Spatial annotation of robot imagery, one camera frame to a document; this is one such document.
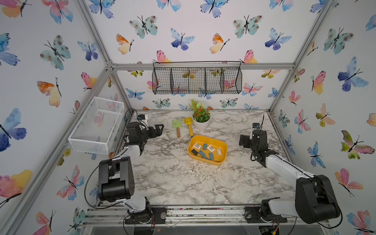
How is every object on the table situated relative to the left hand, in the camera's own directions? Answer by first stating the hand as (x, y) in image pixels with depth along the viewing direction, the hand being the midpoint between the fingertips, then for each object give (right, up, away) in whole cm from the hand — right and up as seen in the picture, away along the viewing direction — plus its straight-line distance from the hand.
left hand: (159, 124), depth 91 cm
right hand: (+56, -6, -2) cm, 57 cm away
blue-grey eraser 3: (+33, -21, +4) cm, 39 cm away
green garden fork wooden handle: (+9, 0, +20) cm, 22 cm away
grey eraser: (+29, -21, +4) cm, 36 cm away
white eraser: (+24, -14, +7) cm, 29 cm away
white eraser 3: (+38, -18, +5) cm, 42 cm away
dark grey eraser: (+22, -18, +5) cm, 29 cm away
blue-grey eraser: (+29, -15, +8) cm, 33 cm away
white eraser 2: (+33, -16, +7) cm, 37 cm away
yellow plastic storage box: (+31, -17, +7) cm, 36 cm away
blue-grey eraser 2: (+27, -19, +5) cm, 33 cm away
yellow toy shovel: (+18, +3, +20) cm, 27 cm away
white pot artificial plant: (+27, +5, +7) cm, 28 cm away
